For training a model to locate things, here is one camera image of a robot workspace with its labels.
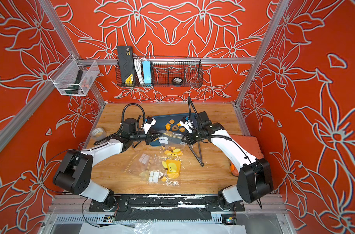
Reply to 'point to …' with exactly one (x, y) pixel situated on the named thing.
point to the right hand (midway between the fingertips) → (181, 138)
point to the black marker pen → (102, 140)
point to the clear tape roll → (98, 133)
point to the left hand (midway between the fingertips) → (161, 133)
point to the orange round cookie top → (171, 121)
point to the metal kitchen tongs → (200, 158)
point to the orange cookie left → (167, 126)
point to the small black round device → (177, 80)
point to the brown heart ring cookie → (175, 127)
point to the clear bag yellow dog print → (172, 144)
